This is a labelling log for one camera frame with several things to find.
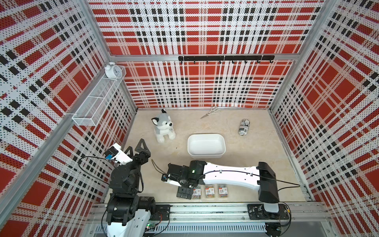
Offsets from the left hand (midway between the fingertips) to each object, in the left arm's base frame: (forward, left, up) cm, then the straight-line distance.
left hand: (141, 142), depth 65 cm
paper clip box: (-15, -24, -29) cm, 40 cm away
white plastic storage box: (+16, -31, -31) cm, 47 cm away
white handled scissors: (+51, -39, -32) cm, 71 cm away
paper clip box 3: (-14, -39, -28) cm, 50 cm away
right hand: (-11, -20, -19) cm, 30 cm away
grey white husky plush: (+21, -4, -15) cm, 26 cm away
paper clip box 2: (-14, -32, -28) cm, 45 cm away
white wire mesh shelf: (+29, +42, -9) cm, 52 cm away
